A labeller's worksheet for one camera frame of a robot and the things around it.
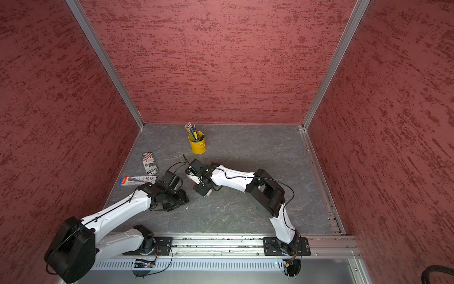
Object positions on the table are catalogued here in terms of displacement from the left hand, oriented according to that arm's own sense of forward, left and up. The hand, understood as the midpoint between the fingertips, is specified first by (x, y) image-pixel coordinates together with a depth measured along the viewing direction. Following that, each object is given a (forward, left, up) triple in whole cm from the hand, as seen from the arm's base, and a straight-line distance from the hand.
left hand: (184, 206), depth 83 cm
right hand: (+8, -9, 0) cm, 12 cm away
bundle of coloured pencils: (+38, 0, +13) cm, 40 cm away
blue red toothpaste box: (+14, +28, -1) cm, 31 cm away
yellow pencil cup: (+33, -4, +5) cm, 33 cm away
